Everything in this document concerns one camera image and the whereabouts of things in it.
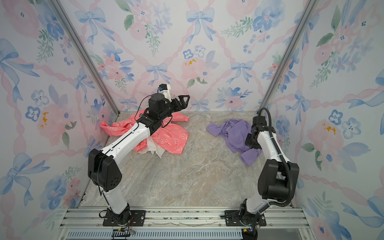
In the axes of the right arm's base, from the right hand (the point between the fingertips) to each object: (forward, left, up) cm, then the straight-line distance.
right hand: (254, 143), depth 88 cm
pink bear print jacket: (+9, +52, -7) cm, 53 cm away
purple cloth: (+14, +8, -7) cm, 18 cm away
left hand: (+12, +40, +25) cm, 49 cm away
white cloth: (-1, +61, -4) cm, 61 cm away
